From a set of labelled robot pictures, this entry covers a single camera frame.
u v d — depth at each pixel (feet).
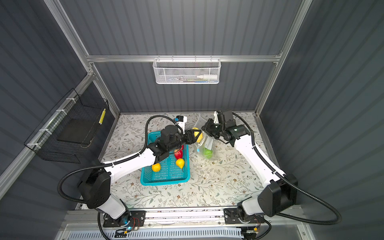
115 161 1.62
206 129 2.23
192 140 2.31
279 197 1.32
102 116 2.73
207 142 2.77
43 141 2.02
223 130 1.89
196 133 2.44
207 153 2.83
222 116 1.96
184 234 2.52
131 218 2.37
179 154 3.04
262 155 1.50
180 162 2.91
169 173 2.92
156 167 2.84
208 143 2.77
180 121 2.32
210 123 2.24
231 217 2.41
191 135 2.31
